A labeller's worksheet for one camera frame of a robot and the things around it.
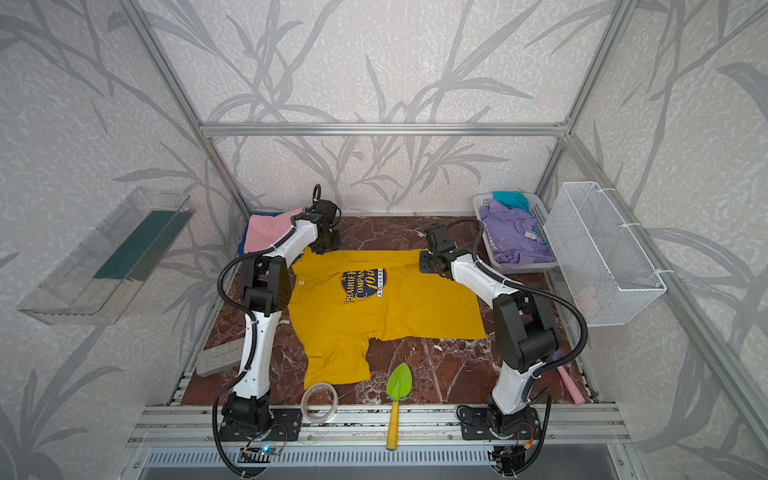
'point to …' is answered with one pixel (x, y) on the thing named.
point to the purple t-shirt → (512, 235)
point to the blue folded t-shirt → (241, 249)
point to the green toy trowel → (398, 386)
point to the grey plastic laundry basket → (539, 211)
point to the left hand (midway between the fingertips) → (337, 236)
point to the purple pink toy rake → (577, 398)
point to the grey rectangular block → (219, 357)
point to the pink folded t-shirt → (263, 231)
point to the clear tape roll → (305, 397)
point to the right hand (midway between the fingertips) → (429, 252)
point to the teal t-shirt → (512, 200)
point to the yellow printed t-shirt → (342, 301)
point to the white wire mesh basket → (605, 267)
